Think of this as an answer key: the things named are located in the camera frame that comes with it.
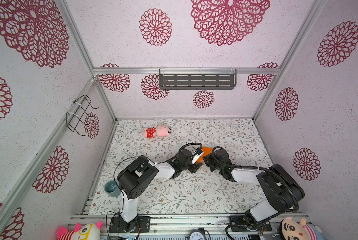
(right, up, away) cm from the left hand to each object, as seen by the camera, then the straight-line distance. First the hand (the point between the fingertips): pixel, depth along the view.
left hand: (197, 162), depth 93 cm
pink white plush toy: (-52, -26, -27) cm, 64 cm away
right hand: (+2, +5, -2) cm, 6 cm away
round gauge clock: (-3, -29, -25) cm, 38 cm away
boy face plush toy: (+38, -25, -28) cm, 53 cm away
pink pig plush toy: (-25, +19, +10) cm, 33 cm away
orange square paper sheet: (+3, +9, -13) cm, 16 cm away
